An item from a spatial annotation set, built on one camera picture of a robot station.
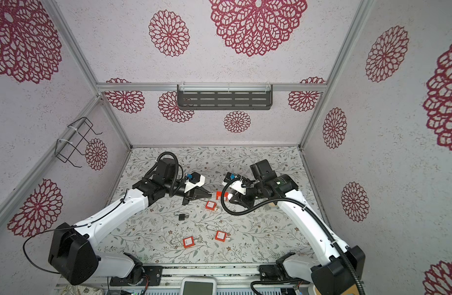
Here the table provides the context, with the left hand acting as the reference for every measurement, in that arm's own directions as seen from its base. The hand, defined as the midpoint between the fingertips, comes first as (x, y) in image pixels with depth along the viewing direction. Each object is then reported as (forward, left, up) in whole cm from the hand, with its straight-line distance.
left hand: (209, 196), depth 73 cm
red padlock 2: (-9, -4, -21) cm, 23 cm away
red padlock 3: (-11, +10, -21) cm, 26 cm away
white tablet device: (-28, +4, -18) cm, 33 cm away
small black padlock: (+1, +15, -22) cm, 26 cm away
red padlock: (+6, +1, -20) cm, 21 cm away
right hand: (+1, -10, 0) cm, 10 cm away
